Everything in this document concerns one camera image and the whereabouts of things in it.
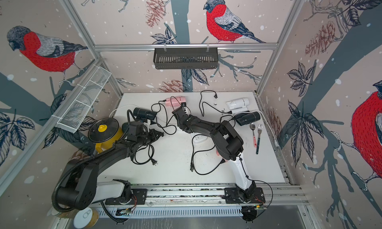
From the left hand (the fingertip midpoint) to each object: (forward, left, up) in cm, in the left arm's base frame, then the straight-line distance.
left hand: (163, 130), depth 88 cm
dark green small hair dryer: (+14, +15, -1) cm, 20 cm away
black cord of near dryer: (-18, -18, -9) cm, 27 cm away
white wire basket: (+2, +48, +12) cm, 50 cm away
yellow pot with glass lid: (-3, +34, +3) cm, 34 cm away
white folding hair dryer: (+24, -51, -5) cm, 57 cm away
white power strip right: (-3, -23, -7) cm, 24 cm away
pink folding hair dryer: (+28, -9, -2) cm, 29 cm away
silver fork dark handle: (+6, -63, -8) cm, 64 cm away
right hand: (+13, -11, -4) cm, 18 cm away
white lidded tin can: (-42, +29, -3) cm, 51 cm away
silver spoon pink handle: (+8, -59, -9) cm, 60 cm away
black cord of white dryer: (+20, -44, -8) cm, 49 cm away
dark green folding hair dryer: (+12, -53, -4) cm, 54 cm away
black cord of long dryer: (-9, +7, -10) cm, 15 cm away
